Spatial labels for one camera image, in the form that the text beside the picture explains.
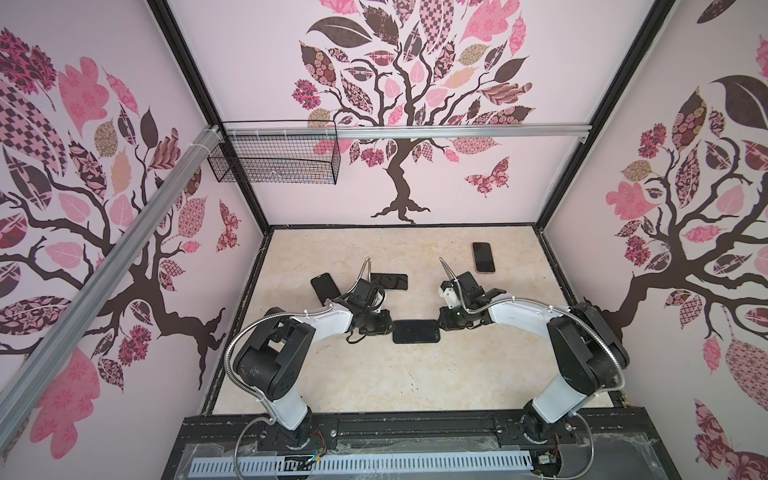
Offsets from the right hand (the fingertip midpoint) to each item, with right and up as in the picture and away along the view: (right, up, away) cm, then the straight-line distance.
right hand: (439, 319), depth 92 cm
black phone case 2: (-7, -5, -2) cm, 9 cm away
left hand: (-15, -3, -2) cm, 15 cm away
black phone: (-8, -3, -2) cm, 9 cm away
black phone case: (-39, +9, +9) cm, 41 cm away
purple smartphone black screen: (+20, +19, +19) cm, 34 cm away
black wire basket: (-52, +54, +3) cm, 75 cm away
